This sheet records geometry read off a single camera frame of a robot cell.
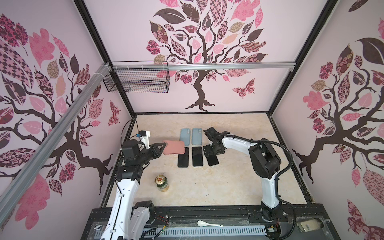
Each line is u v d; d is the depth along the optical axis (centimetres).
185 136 107
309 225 68
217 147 78
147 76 95
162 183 74
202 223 71
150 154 65
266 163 53
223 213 76
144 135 68
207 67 94
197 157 94
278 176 54
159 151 70
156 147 65
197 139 105
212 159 98
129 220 43
